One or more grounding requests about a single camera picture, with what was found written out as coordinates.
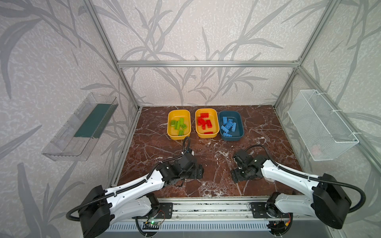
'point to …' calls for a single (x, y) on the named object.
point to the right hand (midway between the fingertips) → (237, 171)
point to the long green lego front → (181, 122)
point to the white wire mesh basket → (325, 134)
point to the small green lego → (173, 122)
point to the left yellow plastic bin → (175, 114)
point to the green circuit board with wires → (151, 225)
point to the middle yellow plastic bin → (213, 116)
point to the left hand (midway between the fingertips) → (199, 167)
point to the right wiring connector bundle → (280, 227)
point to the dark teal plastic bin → (236, 117)
